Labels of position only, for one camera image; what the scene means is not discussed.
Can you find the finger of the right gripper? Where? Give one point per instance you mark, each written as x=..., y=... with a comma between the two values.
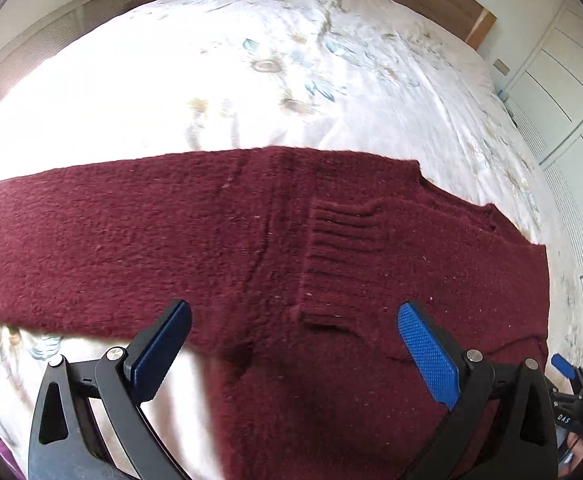
x=563, y=366

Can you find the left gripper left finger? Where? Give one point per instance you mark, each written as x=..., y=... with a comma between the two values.
x=65, y=442

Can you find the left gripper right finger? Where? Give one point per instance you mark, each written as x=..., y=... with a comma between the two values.
x=521, y=442

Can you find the dark red knitted sweater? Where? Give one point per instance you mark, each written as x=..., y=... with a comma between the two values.
x=295, y=263

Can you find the person's right hand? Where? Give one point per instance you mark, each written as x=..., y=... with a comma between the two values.
x=574, y=455

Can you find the white louvered wardrobe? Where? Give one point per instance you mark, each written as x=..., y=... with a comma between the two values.
x=546, y=99

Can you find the white floral duvet cover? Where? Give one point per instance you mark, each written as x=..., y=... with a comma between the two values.
x=217, y=75

